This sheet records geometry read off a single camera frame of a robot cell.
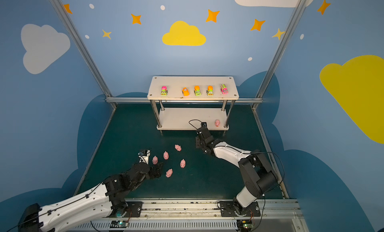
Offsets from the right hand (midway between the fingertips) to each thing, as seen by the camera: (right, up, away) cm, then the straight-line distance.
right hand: (202, 136), depth 93 cm
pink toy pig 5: (-20, -21, -8) cm, 30 cm away
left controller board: (-41, -40, -23) cm, 62 cm away
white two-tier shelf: (-9, +13, +15) cm, 21 cm away
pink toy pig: (-16, -8, +3) cm, 18 cm away
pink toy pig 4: (-12, -16, -5) cm, 21 cm away
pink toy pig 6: (+11, +8, +8) cm, 16 cm away
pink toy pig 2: (-23, -12, -2) cm, 26 cm away
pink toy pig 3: (-29, -14, -4) cm, 32 cm away
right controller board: (+19, -41, -22) cm, 50 cm away
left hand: (-24, -14, -13) cm, 31 cm away
